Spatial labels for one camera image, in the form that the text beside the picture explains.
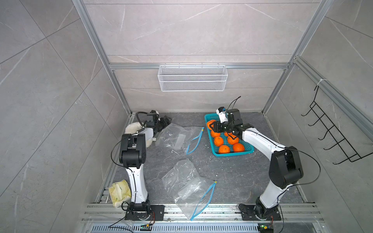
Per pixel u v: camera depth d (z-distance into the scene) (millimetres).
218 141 963
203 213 746
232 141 951
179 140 1032
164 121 943
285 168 471
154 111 930
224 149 903
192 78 1009
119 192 769
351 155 586
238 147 918
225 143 1009
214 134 1000
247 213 729
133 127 841
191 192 763
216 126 798
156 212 734
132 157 562
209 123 897
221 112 801
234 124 699
